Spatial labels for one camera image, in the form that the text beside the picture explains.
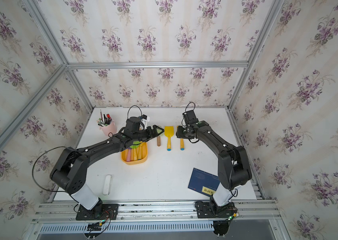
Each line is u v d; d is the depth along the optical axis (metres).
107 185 0.79
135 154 0.93
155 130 0.78
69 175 0.45
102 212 0.72
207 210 0.73
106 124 0.95
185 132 0.76
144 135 0.76
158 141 0.98
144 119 0.81
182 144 0.96
